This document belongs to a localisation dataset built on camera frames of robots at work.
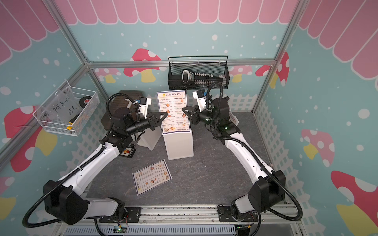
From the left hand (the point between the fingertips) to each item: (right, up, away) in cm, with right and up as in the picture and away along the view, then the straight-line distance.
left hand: (167, 116), depth 70 cm
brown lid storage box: (-41, +11, +36) cm, 56 cm away
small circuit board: (-23, -55, +2) cm, 60 cm away
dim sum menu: (-13, -35, +17) cm, 41 cm away
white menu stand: (+4, -16, +19) cm, 25 cm away
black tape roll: (-47, +9, +9) cm, 49 cm away
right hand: (+8, +3, -1) cm, 8 cm away
